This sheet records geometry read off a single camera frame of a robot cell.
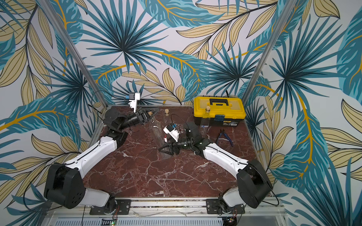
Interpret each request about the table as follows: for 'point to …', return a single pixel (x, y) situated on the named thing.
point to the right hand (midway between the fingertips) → (161, 146)
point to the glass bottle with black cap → (158, 133)
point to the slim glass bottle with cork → (206, 119)
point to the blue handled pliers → (220, 134)
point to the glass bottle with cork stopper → (167, 120)
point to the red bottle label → (165, 138)
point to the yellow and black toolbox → (225, 110)
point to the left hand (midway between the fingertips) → (159, 111)
